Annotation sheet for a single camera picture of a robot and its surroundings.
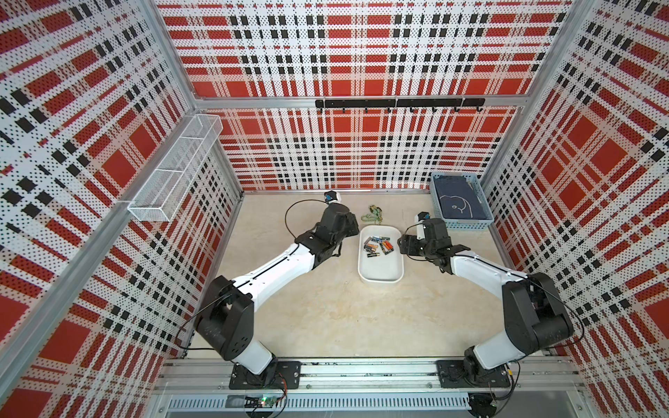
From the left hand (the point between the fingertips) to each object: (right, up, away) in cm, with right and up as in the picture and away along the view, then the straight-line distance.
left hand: (359, 216), depth 84 cm
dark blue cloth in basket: (+43, +7, +23) cm, 49 cm away
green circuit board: (-28, -50, -15) cm, 60 cm away
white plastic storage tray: (+9, -17, +14) cm, 24 cm away
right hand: (+19, -8, +8) cm, 23 cm away
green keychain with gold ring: (+8, +1, +27) cm, 28 cm away
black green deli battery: (+6, -15, +15) cm, 22 cm away
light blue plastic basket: (+42, -3, +20) cm, 46 cm away
